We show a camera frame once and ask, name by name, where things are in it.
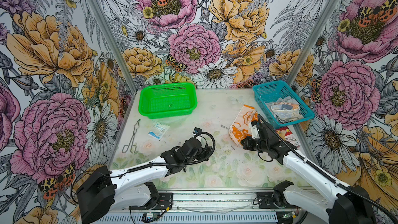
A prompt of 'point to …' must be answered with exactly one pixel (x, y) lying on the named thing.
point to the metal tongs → (133, 147)
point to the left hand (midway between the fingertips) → (202, 149)
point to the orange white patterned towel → (240, 129)
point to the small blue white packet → (158, 130)
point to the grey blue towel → (286, 109)
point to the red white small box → (287, 135)
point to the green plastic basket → (168, 100)
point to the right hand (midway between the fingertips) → (241, 146)
